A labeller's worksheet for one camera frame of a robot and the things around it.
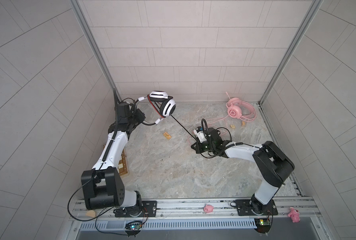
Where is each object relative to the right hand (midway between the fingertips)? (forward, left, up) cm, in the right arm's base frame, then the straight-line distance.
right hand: (190, 147), depth 88 cm
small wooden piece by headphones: (+17, -38, -2) cm, 42 cm away
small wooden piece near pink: (+16, -30, -3) cm, 34 cm away
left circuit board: (-36, +28, 0) cm, 46 cm away
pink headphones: (+26, -35, +4) cm, 44 cm away
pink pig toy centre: (-31, -6, -2) cm, 32 cm away
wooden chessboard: (-8, +39, 0) cm, 40 cm away
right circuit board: (-39, -30, -6) cm, 50 cm away
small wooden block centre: (+11, +14, -1) cm, 18 cm away
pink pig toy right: (-36, -45, -3) cm, 58 cm away
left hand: (+15, +23, +20) cm, 34 cm away
